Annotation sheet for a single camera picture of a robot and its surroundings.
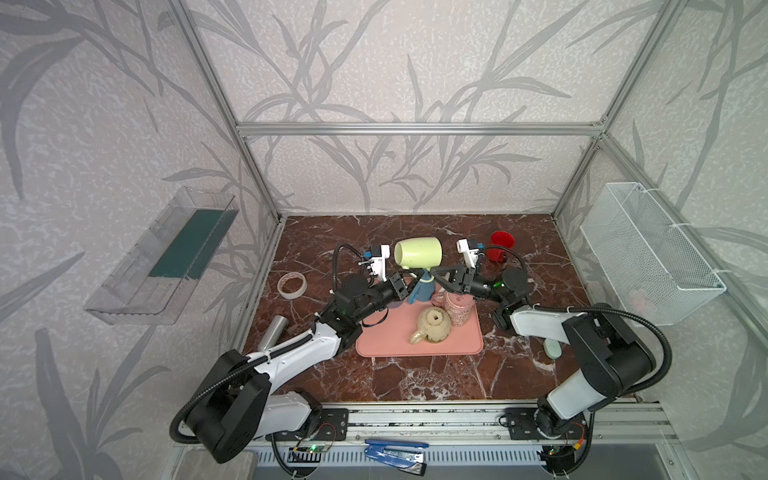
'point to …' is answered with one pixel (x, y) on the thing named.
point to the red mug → (503, 239)
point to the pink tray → (389, 334)
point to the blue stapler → (404, 456)
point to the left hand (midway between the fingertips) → (427, 268)
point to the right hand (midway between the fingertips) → (433, 268)
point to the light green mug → (419, 252)
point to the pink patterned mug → (459, 306)
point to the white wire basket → (653, 268)
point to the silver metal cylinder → (274, 333)
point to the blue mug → (423, 290)
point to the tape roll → (291, 295)
